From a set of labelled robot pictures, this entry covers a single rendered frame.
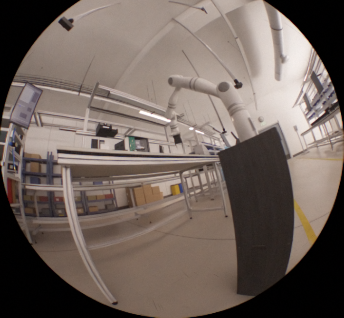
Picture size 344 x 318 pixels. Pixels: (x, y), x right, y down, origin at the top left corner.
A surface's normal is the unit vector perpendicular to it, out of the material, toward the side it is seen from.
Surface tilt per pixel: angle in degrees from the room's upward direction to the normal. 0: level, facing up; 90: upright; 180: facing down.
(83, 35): 180
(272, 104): 90
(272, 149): 90
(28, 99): 101
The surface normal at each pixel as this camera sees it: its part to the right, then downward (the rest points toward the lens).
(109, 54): 0.22, 0.93
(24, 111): 0.95, -0.11
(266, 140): -0.76, -0.04
